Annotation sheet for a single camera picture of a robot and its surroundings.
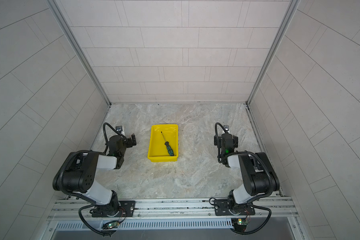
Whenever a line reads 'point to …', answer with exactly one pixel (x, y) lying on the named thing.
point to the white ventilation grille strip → (102, 225)
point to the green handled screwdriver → (169, 148)
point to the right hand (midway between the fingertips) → (225, 134)
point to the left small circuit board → (113, 224)
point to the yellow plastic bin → (158, 151)
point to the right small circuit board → (239, 221)
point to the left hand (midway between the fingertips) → (130, 131)
